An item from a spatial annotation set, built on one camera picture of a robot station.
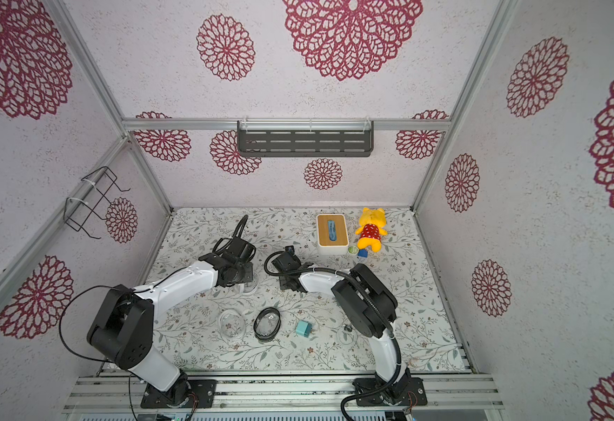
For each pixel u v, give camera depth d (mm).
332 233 1078
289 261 779
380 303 527
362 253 1060
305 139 944
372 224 1062
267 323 872
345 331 854
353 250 1060
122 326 451
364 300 516
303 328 837
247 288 919
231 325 870
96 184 788
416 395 727
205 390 739
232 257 702
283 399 734
